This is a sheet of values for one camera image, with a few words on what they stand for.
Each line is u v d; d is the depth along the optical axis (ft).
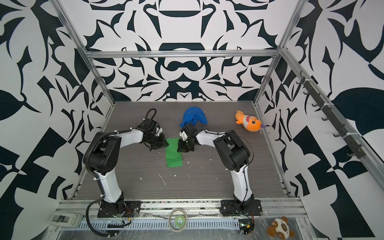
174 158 3.00
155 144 2.81
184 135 3.00
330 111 1.80
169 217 2.34
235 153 1.77
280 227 2.21
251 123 3.18
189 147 2.77
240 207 2.12
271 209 2.49
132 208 2.44
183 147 2.83
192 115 3.42
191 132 2.60
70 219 2.27
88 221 2.24
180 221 2.34
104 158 1.65
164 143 2.86
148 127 2.66
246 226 2.33
